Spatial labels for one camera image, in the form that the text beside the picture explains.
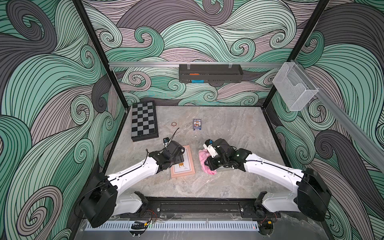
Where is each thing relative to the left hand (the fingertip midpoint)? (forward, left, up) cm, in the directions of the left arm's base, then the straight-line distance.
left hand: (177, 155), depth 84 cm
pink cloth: (-3, -15, +6) cm, 16 cm away
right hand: (-4, -17, +1) cm, 17 cm away
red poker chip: (+30, +5, -8) cm, 31 cm away
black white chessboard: (+30, +27, -5) cm, 40 cm away
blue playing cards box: (+28, -12, -6) cm, 31 cm away
